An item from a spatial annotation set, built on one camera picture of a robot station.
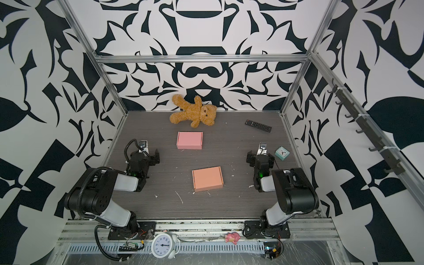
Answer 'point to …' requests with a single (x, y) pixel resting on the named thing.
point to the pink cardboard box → (190, 140)
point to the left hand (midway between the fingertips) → (146, 147)
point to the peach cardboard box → (207, 179)
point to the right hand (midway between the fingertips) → (262, 150)
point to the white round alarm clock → (164, 245)
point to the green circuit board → (272, 249)
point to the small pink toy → (232, 237)
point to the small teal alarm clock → (282, 153)
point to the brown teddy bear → (194, 114)
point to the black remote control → (258, 126)
